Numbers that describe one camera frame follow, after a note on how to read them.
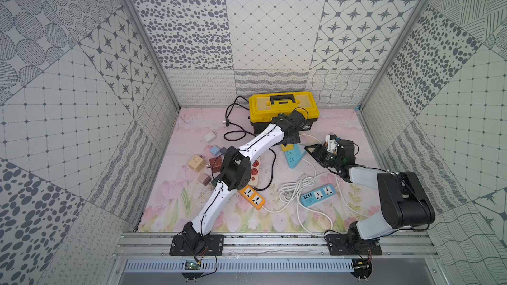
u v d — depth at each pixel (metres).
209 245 0.73
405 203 0.45
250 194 0.84
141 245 0.76
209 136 1.06
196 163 0.94
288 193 0.86
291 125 0.70
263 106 0.97
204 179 0.90
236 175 0.60
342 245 0.74
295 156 0.97
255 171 0.93
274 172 0.94
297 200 0.83
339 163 0.73
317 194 0.84
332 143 0.87
